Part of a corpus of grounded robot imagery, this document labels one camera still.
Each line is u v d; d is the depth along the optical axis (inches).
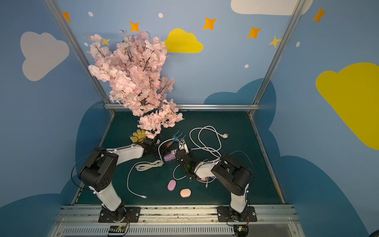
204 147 39.0
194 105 44.9
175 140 31.4
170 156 36.9
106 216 26.6
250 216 29.3
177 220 28.9
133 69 26.9
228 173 19.3
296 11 27.9
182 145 30.7
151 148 30.0
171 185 32.8
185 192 31.7
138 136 41.4
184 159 27.2
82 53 34.0
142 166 34.1
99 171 18.8
